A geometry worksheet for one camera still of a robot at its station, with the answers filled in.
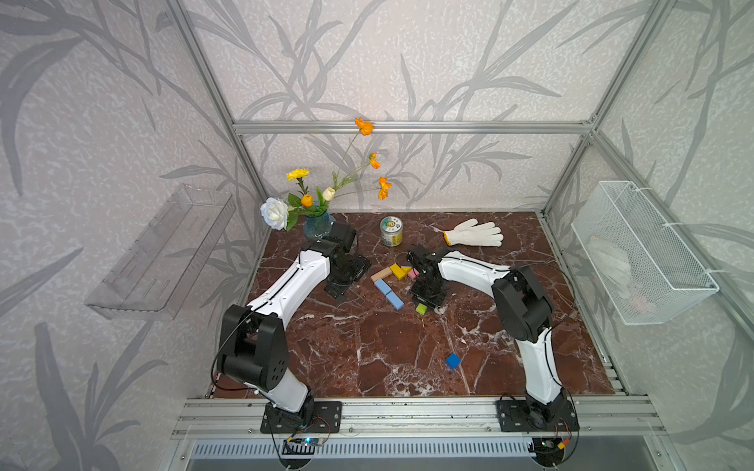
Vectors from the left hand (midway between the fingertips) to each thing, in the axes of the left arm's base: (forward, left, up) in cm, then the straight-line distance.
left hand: (365, 278), depth 86 cm
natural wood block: (+9, -4, -13) cm, 16 cm away
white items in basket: (-1, -67, +11) cm, 68 cm away
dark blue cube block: (-20, -25, -12) cm, 35 cm away
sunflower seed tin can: (+23, -8, -5) cm, 25 cm away
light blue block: (+3, -6, -12) cm, 14 cm away
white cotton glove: (+28, -38, -11) cm, 48 cm away
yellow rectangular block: (+11, -10, -12) cm, 19 cm away
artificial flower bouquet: (+7, +21, +19) cm, 30 cm away
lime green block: (-5, -17, -10) cm, 21 cm away
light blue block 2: (-1, -9, -12) cm, 15 cm away
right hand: (-2, -15, -12) cm, 20 cm away
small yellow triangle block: (+8, -13, -8) cm, 17 cm away
